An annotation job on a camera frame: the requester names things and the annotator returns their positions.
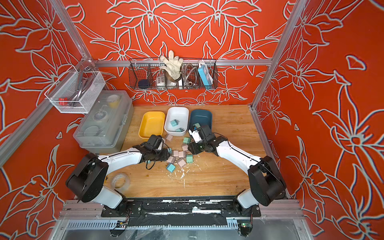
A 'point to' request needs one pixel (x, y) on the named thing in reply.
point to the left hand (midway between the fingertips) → (168, 154)
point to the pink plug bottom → (182, 163)
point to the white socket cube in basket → (160, 82)
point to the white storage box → (180, 113)
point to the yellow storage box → (152, 123)
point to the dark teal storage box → (203, 116)
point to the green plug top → (187, 140)
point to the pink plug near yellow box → (169, 137)
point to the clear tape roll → (120, 181)
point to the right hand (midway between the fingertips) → (188, 147)
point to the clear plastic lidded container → (104, 125)
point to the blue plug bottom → (171, 167)
